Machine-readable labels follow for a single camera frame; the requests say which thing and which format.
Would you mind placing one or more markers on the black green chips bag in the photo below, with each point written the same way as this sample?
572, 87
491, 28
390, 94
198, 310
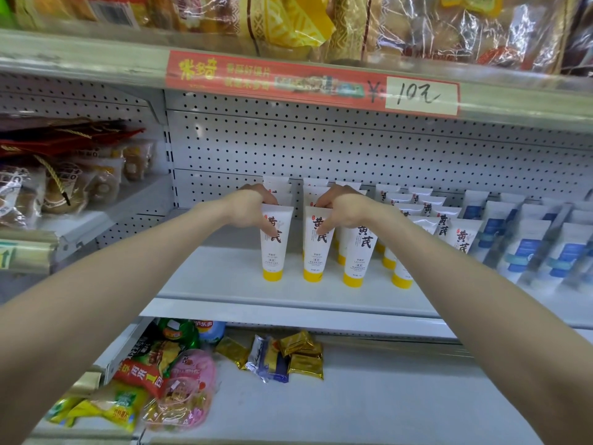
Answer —
162, 347

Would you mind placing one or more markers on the person's left forearm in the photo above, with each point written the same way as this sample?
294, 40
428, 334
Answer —
92, 296

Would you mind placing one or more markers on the brown wrapped goods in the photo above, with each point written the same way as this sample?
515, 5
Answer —
69, 185

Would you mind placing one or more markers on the person's right hand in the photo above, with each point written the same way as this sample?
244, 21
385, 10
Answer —
359, 208

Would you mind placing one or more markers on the person's left hand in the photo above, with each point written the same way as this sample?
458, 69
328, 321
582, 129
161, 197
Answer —
245, 208

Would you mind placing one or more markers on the person's right forearm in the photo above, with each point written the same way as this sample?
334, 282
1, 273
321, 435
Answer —
500, 319

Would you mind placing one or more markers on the row of yellow cap tubes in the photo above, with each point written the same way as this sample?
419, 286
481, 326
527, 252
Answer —
356, 259

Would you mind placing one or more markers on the group of blue-labelled white tubes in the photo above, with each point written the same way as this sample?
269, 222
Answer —
519, 250

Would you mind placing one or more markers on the red shelf label strip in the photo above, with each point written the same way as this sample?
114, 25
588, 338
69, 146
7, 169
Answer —
241, 71

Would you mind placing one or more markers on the red yellow snack packet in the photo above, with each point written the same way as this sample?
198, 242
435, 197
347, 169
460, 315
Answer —
139, 375

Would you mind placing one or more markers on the pink snack bag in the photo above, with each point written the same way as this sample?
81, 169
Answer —
190, 380

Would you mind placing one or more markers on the white paper price tag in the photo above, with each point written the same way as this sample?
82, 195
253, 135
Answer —
394, 108

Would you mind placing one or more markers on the blue chips bag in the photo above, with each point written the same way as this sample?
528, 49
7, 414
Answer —
211, 331

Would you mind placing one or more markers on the blue snack packet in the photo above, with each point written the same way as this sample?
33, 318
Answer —
280, 375

